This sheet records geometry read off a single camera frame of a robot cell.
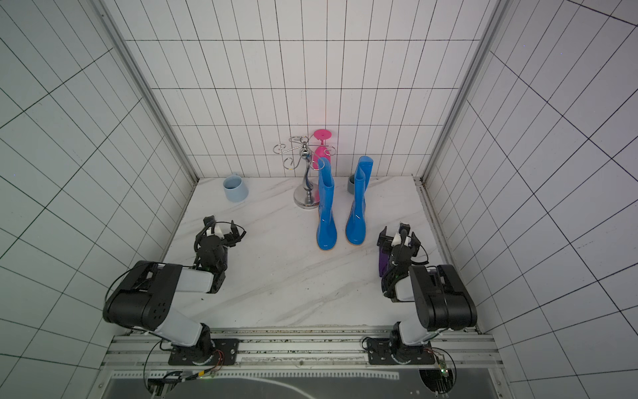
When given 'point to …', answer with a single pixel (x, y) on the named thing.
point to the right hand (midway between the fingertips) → (403, 227)
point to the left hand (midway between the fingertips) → (221, 226)
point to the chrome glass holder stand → (311, 157)
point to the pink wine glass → (321, 151)
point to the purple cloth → (383, 261)
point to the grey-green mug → (350, 186)
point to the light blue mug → (234, 189)
